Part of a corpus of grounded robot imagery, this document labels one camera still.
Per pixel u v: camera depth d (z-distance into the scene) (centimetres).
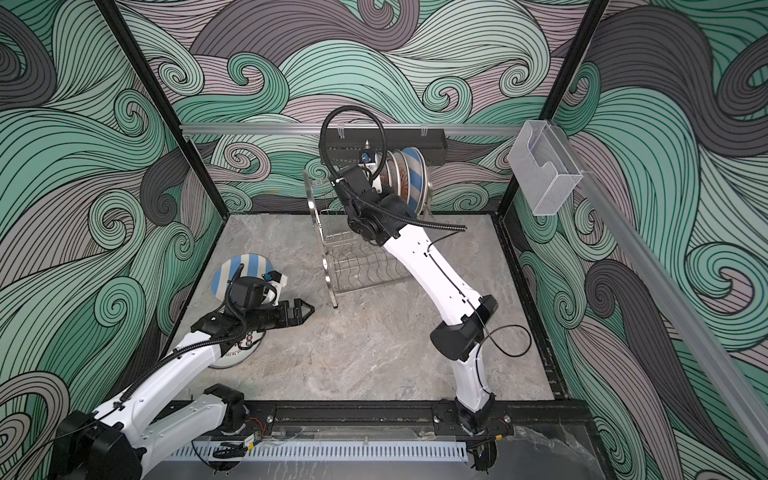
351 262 100
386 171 59
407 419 74
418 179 72
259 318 67
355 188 50
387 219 47
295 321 71
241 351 63
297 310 71
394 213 50
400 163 71
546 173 76
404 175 70
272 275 74
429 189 73
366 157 58
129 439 40
